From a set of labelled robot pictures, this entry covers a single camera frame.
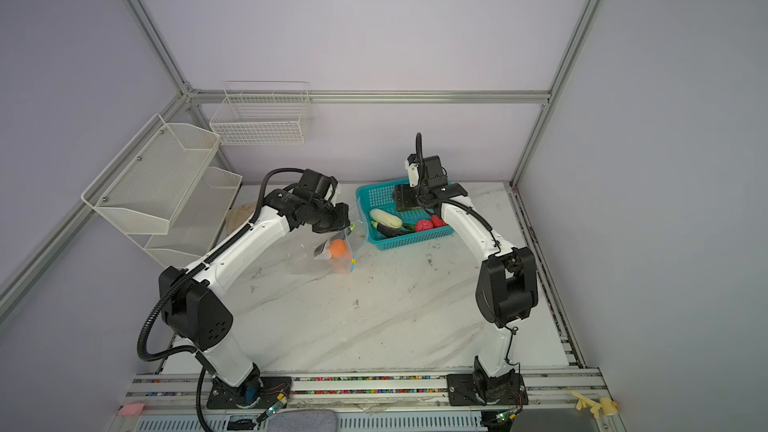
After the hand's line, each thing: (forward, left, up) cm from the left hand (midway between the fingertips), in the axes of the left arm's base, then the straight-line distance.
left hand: (348, 224), depth 82 cm
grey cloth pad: (-44, +8, -18) cm, 48 cm away
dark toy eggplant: (+11, -10, -19) cm, 24 cm away
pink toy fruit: (+11, -23, -15) cm, 30 cm away
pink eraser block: (-41, +50, -20) cm, 68 cm away
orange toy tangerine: (+1, +5, -13) cm, 14 cm away
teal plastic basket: (+26, -8, -16) cm, 31 cm away
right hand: (+12, -15, +1) cm, 19 cm away
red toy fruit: (+12, -28, -15) cm, 34 cm away
